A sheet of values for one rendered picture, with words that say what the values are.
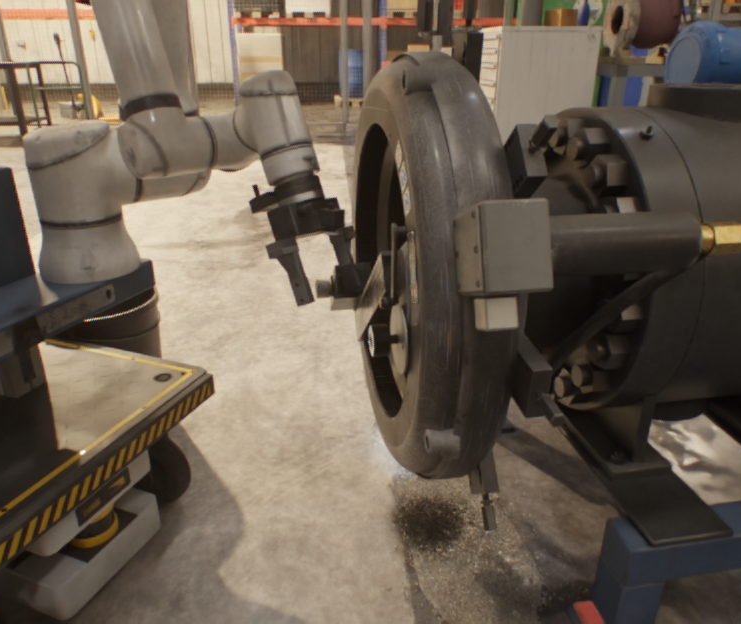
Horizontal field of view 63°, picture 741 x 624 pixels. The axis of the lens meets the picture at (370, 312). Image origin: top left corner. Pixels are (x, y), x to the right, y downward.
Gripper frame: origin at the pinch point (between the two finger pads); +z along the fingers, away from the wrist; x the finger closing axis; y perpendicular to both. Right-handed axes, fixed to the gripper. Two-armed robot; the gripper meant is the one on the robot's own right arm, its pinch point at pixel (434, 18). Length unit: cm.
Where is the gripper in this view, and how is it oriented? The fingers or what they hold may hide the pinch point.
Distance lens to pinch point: 91.1
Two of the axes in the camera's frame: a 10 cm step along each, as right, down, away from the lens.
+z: -0.1, 8.8, 4.7
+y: 4.1, -4.2, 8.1
